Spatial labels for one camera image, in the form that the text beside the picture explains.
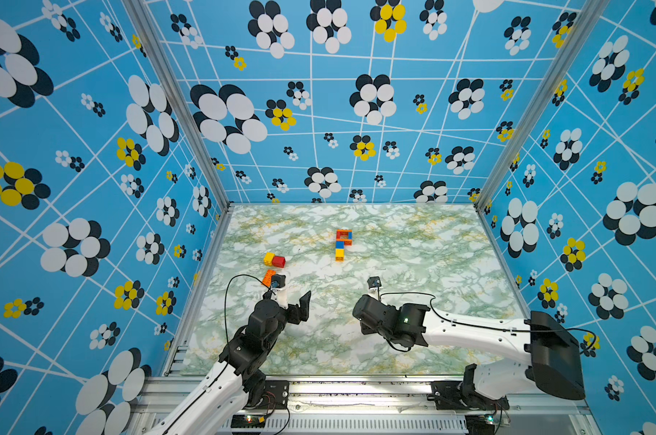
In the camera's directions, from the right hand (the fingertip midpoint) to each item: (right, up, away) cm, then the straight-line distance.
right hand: (367, 314), depth 81 cm
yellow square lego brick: (-35, +15, +19) cm, 42 cm away
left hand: (-20, +8, -1) cm, 21 cm away
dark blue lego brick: (-8, +19, +25) cm, 32 cm away
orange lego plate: (-6, +23, +27) cm, 36 cm away
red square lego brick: (-31, +13, +20) cm, 40 cm away
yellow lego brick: (-8, +16, +21) cm, 28 cm away
